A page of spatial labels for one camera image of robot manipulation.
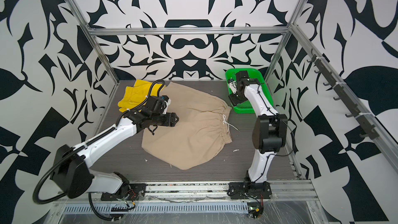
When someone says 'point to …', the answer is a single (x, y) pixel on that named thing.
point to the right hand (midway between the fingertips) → (239, 97)
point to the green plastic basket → (245, 107)
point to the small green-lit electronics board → (254, 210)
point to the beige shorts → (201, 133)
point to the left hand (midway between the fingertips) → (174, 115)
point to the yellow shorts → (135, 95)
